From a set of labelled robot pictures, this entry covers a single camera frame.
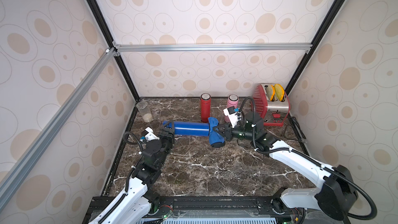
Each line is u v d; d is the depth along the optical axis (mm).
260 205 732
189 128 695
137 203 593
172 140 670
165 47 1866
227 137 655
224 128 686
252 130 574
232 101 890
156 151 537
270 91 969
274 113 946
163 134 644
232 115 661
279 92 962
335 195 397
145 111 1000
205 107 970
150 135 673
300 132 1050
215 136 710
